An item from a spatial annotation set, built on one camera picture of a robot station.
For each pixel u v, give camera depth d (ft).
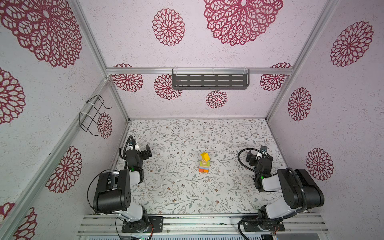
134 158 2.32
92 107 2.56
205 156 2.78
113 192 1.51
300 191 1.42
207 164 2.93
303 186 1.53
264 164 2.35
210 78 3.04
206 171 3.01
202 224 2.48
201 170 3.01
